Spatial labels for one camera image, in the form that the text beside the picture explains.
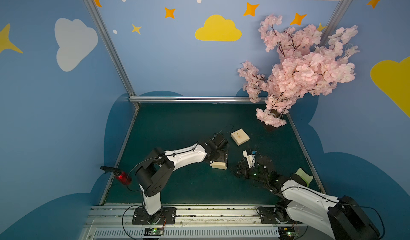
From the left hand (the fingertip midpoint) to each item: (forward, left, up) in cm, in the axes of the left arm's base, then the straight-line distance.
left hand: (224, 156), depth 88 cm
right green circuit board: (-34, -27, -6) cm, 44 cm away
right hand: (-6, -6, 0) cm, 8 cm away
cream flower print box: (+16, -11, -4) cm, 19 cm away
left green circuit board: (-35, +33, -5) cm, 49 cm away
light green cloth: (-9, -46, -5) cm, 47 cm away
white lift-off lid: (-5, +4, +1) cm, 7 cm away
